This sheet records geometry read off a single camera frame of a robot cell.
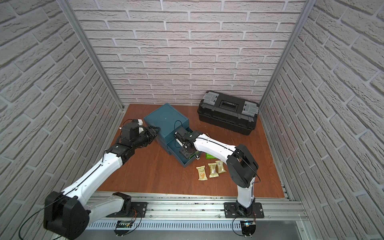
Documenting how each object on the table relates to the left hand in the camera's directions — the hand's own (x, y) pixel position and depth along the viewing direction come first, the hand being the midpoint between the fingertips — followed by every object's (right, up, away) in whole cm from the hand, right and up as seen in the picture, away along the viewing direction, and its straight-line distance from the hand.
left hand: (161, 127), depth 80 cm
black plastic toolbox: (+40, +9, +16) cm, 44 cm away
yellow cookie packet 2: (+29, -27, +5) cm, 40 cm away
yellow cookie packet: (+23, -27, +5) cm, 35 cm away
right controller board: (+44, -48, -10) cm, 66 cm away
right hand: (+16, -14, +8) cm, 23 cm away
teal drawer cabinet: (+4, +4, +3) cm, 6 cm away
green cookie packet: (+27, -19, +12) cm, 35 cm away
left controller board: (-18, -48, -7) cm, 52 cm away
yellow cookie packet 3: (+34, -23, +8) cm, 42 cm away
